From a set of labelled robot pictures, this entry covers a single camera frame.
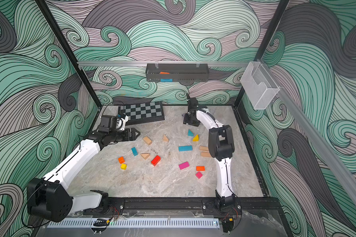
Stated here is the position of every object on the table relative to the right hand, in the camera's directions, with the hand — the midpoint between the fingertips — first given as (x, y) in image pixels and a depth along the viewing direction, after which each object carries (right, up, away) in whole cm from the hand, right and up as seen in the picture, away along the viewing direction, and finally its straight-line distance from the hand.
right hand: (191, 122), depth 101 cm
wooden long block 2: (+8, -20, -8) cm, 23 cm away
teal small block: (-37, -18, -8) cm, 42 cm away
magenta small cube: (+3, -30, -17) cm, 34 cm away
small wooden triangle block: (-18, -11, -3) cm, 21 cm away
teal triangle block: (0, -8, +5) cm, 9 cm away
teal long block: (-5, -17, -5) cm, 18 cm away
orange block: (+4, -27, -14) cm, 31 cm away
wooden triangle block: (-30, -20, -11) cm, 38 cm away
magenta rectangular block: (-6, -26, -13) cm, 29 cm away
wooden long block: (+8, -17, -4) cm, 19 cm away
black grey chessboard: (-36, +7, +9) cm, 38 cm away
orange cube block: (-44, -22, -13) cm, 51 cm away
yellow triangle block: (+3, -11, -3) cm, 11 cm away
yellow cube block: (-42, -25, -16) cm, 51 cm away
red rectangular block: (-23, -23, -12) cm, 35 cm away
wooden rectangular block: (-30, -12, -3) cm, 32 cm away
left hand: (-34, -5, -19) cm, 40 cm away
